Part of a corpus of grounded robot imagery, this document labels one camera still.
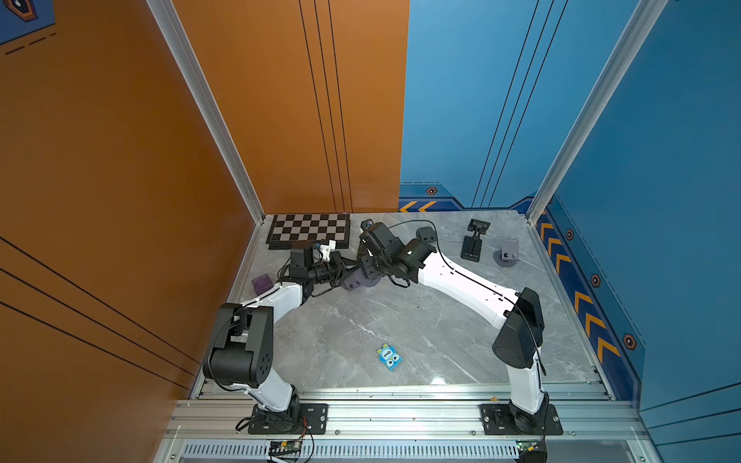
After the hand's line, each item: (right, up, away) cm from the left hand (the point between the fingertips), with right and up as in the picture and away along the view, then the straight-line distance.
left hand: (360, 260), depth 87 cm
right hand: (+3, 0, -5) cm, 6 cm away
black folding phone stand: (+40, +3, +18) cm, 44 cm away
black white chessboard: (-18, +11, +25) cm, 33 cm away
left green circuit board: (-17, -45, -16) cm, 51 cm away
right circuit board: (+43, -46, -15) cm, 65 cm away
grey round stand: (0, -5, -5) cm, 7 cm away
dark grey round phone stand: (+24, +8, +25) cm, 36 cm away
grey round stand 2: (+52, +1, +15) cm, 54 cm away
